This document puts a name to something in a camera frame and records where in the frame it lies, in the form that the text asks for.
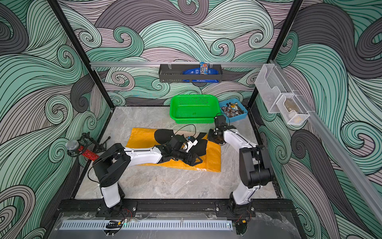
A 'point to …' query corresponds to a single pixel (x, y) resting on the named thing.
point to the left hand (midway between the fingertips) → (199, 157)
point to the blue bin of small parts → (233, 109)
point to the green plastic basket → (193, 109)
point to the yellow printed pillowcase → (209, 152)
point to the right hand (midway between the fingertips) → (213, 137)
